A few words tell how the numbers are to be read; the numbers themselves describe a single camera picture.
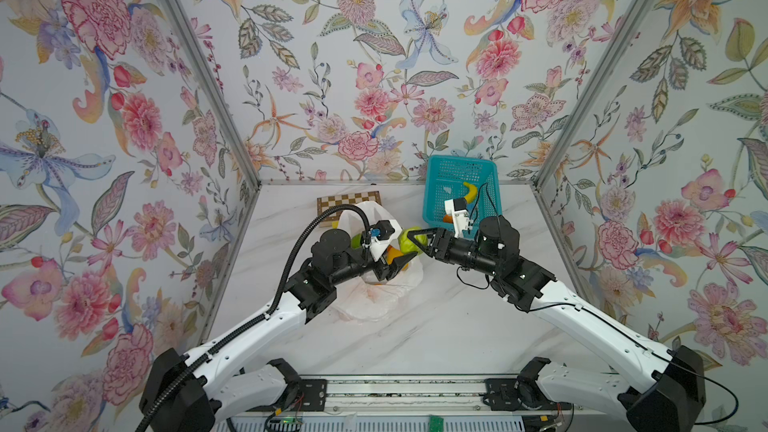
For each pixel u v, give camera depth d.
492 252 0.55
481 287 0.62
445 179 1.22
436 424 0.70
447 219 0.65
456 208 0.65
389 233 0.58
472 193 1.15
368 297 0.81
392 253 0.62
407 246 0.67
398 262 0.61
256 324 0.47
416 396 0.76
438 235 0.62
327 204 1.10
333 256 0.53
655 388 0.41
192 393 0.38
